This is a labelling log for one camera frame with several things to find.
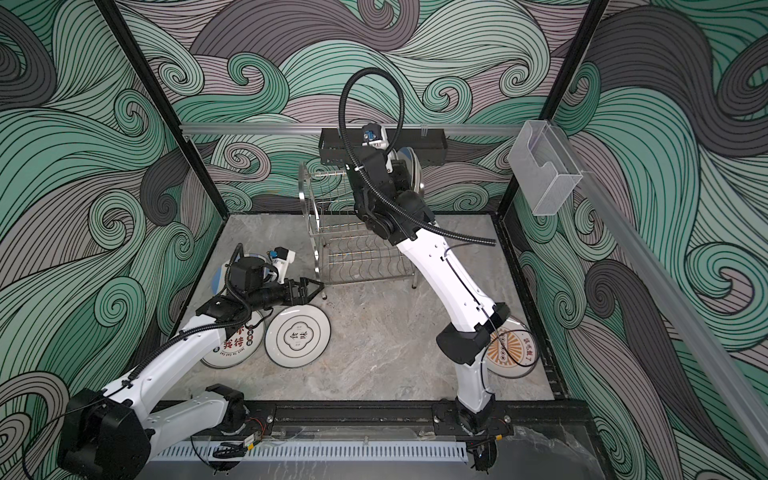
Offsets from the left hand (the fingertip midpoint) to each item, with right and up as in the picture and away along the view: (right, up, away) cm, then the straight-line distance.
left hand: (314, 284), depth 79 cm
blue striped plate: (-38, -2, +22) cm, 44 cm away
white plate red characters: (-23, -19, +6) cm, 31 cm away
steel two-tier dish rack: (+5, +7, +26) cm, 27 cm away
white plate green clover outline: (-7, -17, +9) cm, 21 cm away
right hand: (+21, +29, -14) cm, 39 cm away
